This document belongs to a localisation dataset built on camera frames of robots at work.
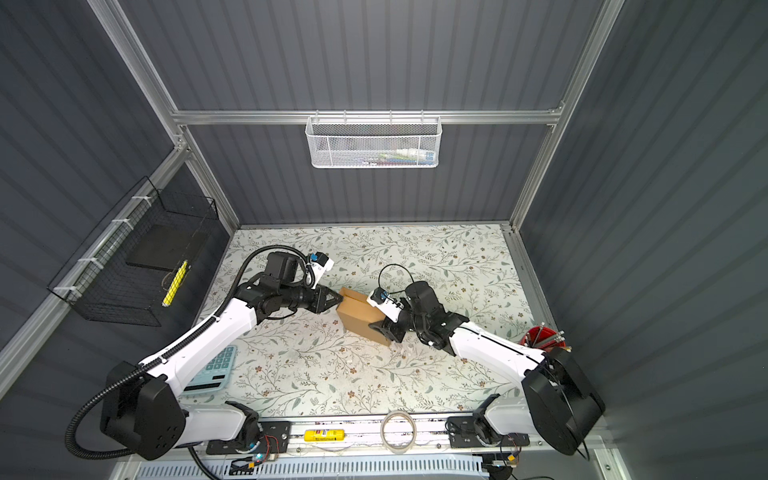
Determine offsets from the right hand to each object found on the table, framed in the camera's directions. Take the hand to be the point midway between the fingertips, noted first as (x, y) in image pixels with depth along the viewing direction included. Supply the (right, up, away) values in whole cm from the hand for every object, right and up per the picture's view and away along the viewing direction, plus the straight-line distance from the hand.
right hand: (380, 317), depth 81 cm
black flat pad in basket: (-54, +20, -6) cm, 58 cm away
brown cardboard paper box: (-6, +1, -1) cm, 7 cm away
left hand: (-10, +6, -2) cm, 12 cm away
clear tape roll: (+1, -26, -7) cm, 27 cm away
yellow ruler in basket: (-48, +10, -12) cm, 50 cm away
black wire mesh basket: (-61, +14, -9) cm, 63 cm away
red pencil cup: (+43, -4, -5) cm, 44 cm away
